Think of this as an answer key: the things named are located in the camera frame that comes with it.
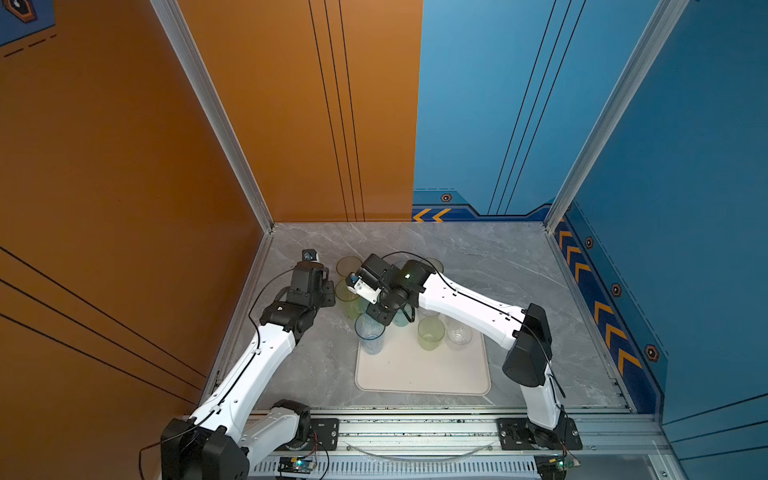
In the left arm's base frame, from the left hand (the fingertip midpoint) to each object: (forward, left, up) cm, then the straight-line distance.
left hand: (322, 281), depth 82 cm
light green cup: (-5, -32, -19) cm, 37 cm away
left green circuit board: (-40, +3, -19) cm, 44 cm away
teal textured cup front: (-13, -21, +4) cm, 26 cm away
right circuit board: (-39, -58, -19) cm, 73 cm away
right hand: (-7, -15, -3) cm, 17 cm away
